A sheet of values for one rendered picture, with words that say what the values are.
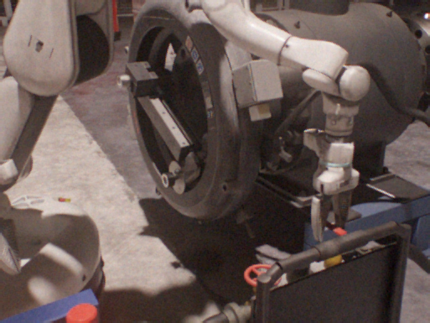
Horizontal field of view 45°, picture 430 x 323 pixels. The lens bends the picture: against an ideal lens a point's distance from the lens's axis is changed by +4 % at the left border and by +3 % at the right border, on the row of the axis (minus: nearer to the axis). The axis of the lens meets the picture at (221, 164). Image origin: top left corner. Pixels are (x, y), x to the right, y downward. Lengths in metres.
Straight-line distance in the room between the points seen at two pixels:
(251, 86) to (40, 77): 0.49
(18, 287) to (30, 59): 0.54
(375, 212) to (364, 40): 0.58
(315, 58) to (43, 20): 0.54
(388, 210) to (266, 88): 0.79
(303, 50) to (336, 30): 0.76
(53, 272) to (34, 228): 0.28
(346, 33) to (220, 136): 0.64
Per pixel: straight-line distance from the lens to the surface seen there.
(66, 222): 1.57
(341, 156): 1.14
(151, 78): 1.72
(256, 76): 1.30
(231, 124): 1.38
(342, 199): 1.23
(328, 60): 1.05
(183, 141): 1.61
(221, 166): 1.44
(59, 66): 1.13
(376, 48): 1.87
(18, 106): 1.26
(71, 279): 1.42
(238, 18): 1.12
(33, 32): 1.14
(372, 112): 1.85
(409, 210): 2.00
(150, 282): 1.88
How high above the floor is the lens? 1.07
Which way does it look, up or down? 22 degrees down
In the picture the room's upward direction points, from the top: straight up
